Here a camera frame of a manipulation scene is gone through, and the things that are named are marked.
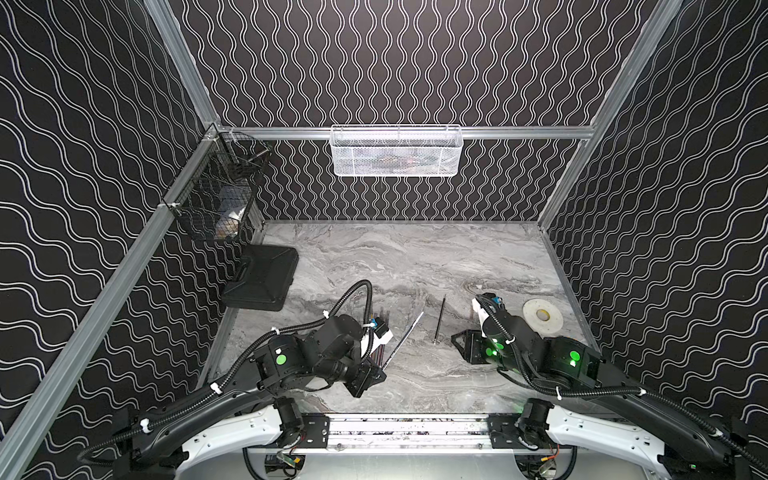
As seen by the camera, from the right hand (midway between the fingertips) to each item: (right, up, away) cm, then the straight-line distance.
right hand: (456, 338), depth 70 cm
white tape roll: (+34, 0, +26) cm, 43 cm away
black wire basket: (-69, +38, +23) cm, 82 cm away
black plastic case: (-56, +12, +28) cm, 64 cm away
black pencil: (+1, -1, +25) cm, 25 cm away
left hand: (-16, -6, -6) cm, 19 cm away
